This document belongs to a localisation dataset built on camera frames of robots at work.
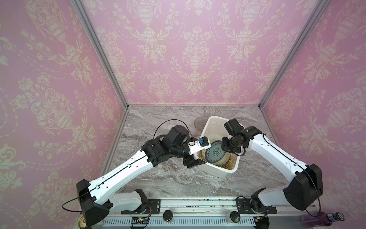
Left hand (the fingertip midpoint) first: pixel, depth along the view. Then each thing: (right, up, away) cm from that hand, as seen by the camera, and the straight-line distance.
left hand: (203, 154), depth 65 cm
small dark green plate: (+9, -4, +20) cm, 22 cm away
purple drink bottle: (+51, -28, -3) cm, 59 cm away
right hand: (+14, -1, +16) cm, 21 cm away
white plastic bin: (+10, +10, +27) cm, 30 cm away
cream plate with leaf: (+3, -6, +20) cm, 21 cm away
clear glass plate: (+3, +13, +45) cm, 47 cm away
